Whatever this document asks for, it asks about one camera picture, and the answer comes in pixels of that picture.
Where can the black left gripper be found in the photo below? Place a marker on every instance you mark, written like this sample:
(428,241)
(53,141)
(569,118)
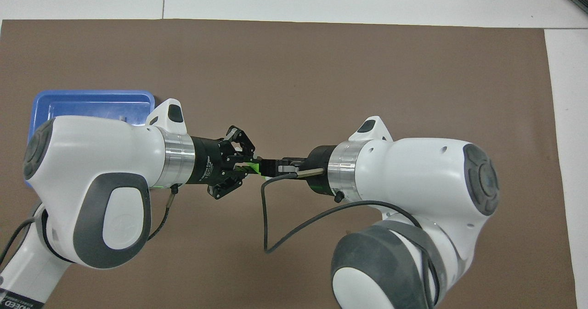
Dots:
(211,162)

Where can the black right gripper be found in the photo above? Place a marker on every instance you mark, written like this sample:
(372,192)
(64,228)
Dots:
(319,160)

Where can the green marker pen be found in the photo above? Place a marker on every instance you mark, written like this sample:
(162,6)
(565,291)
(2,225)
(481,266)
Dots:
(252,167)

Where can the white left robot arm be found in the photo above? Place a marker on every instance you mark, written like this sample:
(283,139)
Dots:
(92,162)

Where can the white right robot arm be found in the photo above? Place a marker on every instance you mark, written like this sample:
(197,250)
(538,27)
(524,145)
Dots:
(413,176)

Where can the blue plastic tray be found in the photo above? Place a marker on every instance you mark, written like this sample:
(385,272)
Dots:
(92,104)

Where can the brown table mat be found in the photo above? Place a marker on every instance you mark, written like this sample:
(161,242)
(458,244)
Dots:
(321,70)

